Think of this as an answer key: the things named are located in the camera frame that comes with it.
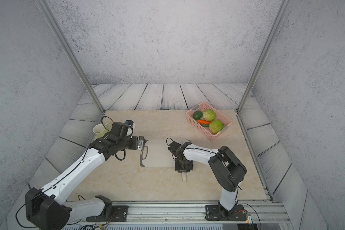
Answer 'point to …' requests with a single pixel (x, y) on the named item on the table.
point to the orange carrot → (203, 121)
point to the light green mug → (100, 130)
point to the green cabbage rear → (209, 115)
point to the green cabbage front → (215, 127)
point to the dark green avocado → (197, 115)
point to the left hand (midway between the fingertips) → (141, 140)
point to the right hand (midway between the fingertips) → (181, 171)
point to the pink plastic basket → (205, 131)
